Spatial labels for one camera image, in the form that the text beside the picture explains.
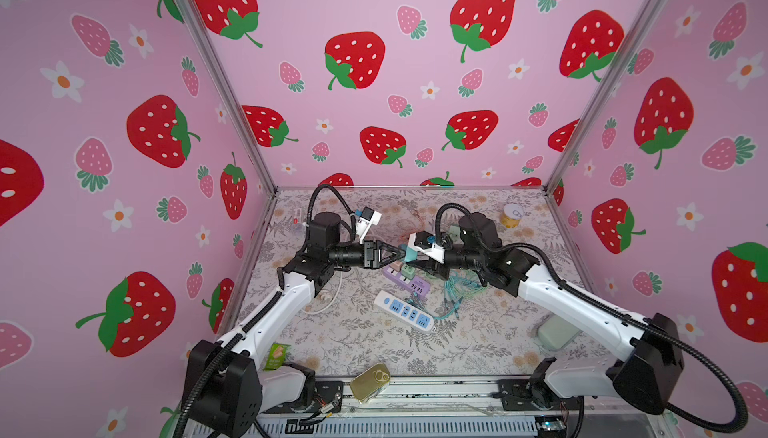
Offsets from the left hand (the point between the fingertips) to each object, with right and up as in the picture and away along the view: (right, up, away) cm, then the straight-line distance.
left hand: (400, 256), depth 71 cm
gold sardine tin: (-8, -32, +3) cm, 33 cm away
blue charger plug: (+3, +1, -1) cm, 3 cm away
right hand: (+2, +1, +2) cm, 3 cm away
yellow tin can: (+41, +10, +36) cm, 56 cm away
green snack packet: (-34, -29, +9) cm, 45 cm away
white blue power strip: (+2, -18, +15) cm, 24 cm away
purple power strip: (+6, -12, +20) cm, 24 cm away
